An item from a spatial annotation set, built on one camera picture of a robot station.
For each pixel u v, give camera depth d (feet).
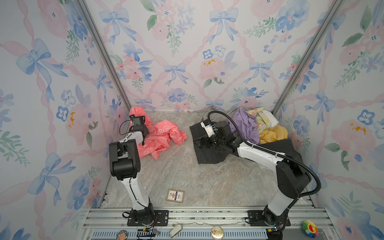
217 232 2.31
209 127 2.49
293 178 1.51
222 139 2.22
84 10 2.27
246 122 3.31
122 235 2.27
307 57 2.83
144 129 2.99
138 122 2.62
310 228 2.31
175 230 2.26
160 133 2.96
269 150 1.77
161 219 2.42
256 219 2.40
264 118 3.44
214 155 3.12
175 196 2.61
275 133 3.21
